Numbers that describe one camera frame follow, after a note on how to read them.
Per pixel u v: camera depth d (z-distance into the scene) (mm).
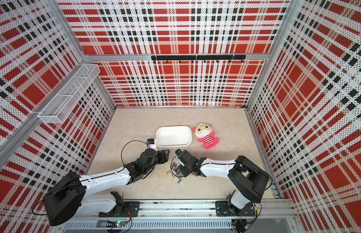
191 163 676
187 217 719
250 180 442
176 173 861
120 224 690
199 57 893
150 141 750
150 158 640
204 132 978
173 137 1014
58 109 697
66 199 414
